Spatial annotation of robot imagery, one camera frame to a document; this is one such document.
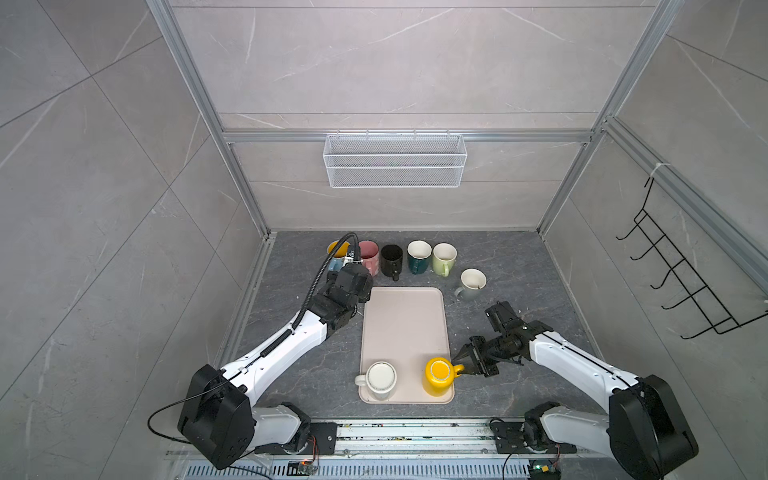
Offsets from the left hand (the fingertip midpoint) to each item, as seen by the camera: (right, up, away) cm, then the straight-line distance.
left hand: (351, 269), depth 82 cm
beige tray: (+16, -19, +11) cm, 27 cm away
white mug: (+8, -29, -5) cm, 30 cm away
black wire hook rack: (+78, -4, -19) cm, 80 cm away
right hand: (+28, -24, -2) cm, 37 cm away
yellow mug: (+24, -27, -7) cm, 37 cm away
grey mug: (+38, -5, +13) cm, 41 cm away
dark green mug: (+21, +5, +21) cm, 30 cm away
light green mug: (+30, +4, +22) cm, 37 cm away
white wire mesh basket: (+11, +37, +18) cm, 42 cm away
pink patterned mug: (+4, +5, +19) cm, 20 cm away
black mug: (+11, +2, +18) cm, 22 cm away
